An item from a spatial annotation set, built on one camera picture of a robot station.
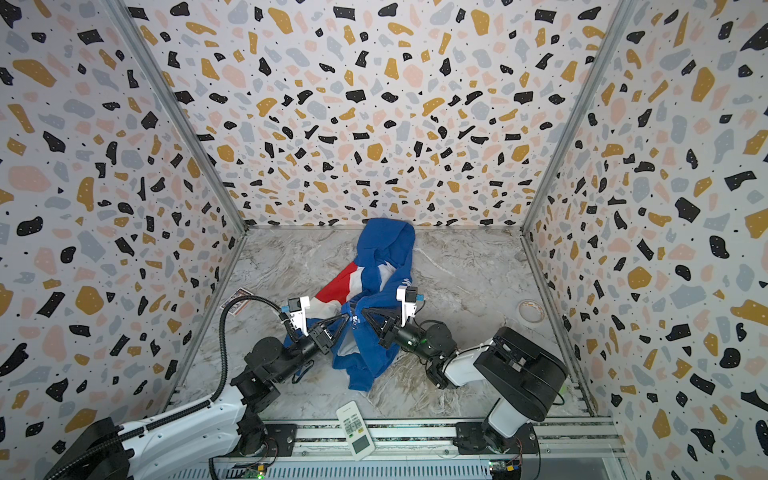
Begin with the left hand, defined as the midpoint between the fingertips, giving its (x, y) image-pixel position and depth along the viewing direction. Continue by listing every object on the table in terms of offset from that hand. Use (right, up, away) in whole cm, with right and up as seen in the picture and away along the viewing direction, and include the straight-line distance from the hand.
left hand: (348, 316), depth 70 cm
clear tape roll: (+55, -4, +29) cm, 62 cm away
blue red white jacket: (+5, +11, +34) cm, 36 cm away
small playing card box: (-41, -2, +27) cm, 49 cm away
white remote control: (+1, -30, +5) cm, 30 cm away
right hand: (+3, +1, 0) cm, 3 cm away
